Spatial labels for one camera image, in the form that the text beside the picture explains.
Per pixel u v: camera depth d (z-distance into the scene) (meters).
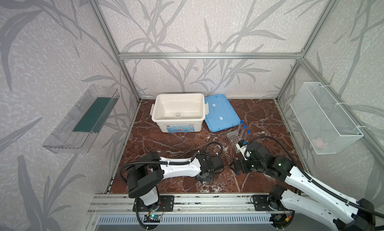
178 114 1.01
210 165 0.64
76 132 0.63
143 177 0.43
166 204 0.73
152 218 0.72
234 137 0.96
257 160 0.60
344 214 0.41
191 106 1.04
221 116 1.09
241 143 0.70
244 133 0.89
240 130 0.92
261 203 0.73
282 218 0.72
